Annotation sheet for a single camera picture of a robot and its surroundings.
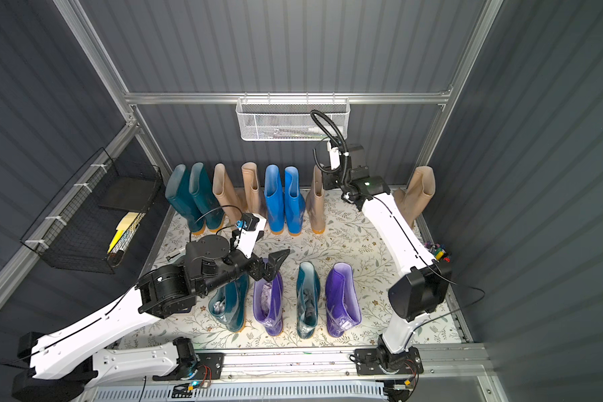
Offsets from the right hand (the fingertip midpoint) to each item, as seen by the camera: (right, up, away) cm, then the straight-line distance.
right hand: (332, 168), depth 79 cm
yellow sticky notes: (-62, -19, -6) cm, 65 cm away
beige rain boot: (-37, -8, +12) cm, 39 cm away
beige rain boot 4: (+32, -6, +7) cm, 33 cm away
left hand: (-15, -23, -20) cm, 34 cm away
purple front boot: (+1, -37, -20) cm, 42 cm away
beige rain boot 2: (-30, -4, +17) cm, 34 cm away
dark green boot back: (-41, -9, +2) cm, 42 cm away
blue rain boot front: (-19, -10, +5) cm, 22 cm away
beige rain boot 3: (-5, -11, +7) cm, 14 cm away
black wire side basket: (-72, -18, -6) cm, 74 cm away
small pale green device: (-59, -31, +17) cm, 69 cm away
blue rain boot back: (-12, -10, +4) cm, 17 cm away
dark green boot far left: (-52, -7, +5) cm, 52 cm away
